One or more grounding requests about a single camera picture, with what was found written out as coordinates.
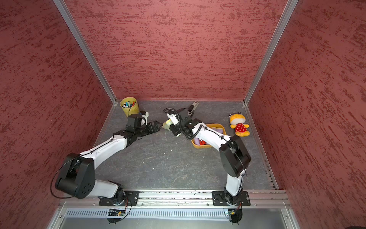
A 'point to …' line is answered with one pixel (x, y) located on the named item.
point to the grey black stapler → (192, 108)
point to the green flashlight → (167, 125)
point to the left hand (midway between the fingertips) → (157, 128)
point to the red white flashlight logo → (202, 142)
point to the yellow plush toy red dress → (237, 121)
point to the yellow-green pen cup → (130, 105)
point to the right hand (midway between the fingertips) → (174, 128)
